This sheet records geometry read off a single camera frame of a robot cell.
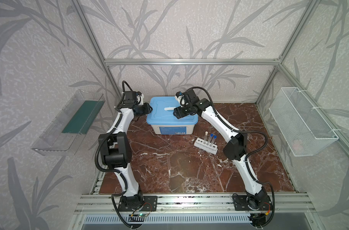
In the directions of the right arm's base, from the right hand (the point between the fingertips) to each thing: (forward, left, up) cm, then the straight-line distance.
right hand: (177, 107), depth 91 cm
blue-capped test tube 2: (-19, -22, -6) cm, 30 cm away
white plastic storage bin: (-9, +4, -13) cm, 16 cm away
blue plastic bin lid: (-2, +10, -2) cm, 10 cm away
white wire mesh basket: (-27, -58, +14) cm, 66 cm away
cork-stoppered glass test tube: (-16, -18, -5) cm, 25 cm away
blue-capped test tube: (-18, -20, -10) cm, 29 cm away
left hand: (+3, +17, 0) cm, 17 cm away
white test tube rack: (-17, -14, -16) cm, 28 cm away
